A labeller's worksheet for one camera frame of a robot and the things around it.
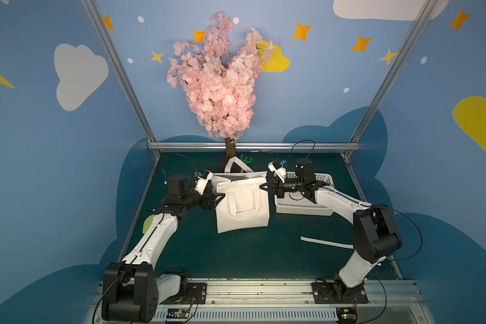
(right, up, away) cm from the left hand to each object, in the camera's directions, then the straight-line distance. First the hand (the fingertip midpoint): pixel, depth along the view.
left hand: (216, 188), depth 83 cm
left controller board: (-13, -45, -11) cm, 48 cm away
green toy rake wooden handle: (+12, +14, +34) cm, 38 cm away
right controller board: (+49, -46, -9) cm, 68 cm away
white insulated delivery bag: (+12, -7, 0) cm, 14 cm away
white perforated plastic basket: (+35, -8, +11) cm, 38 cm away
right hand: (+20, +1, +2) cm, 20 cm away
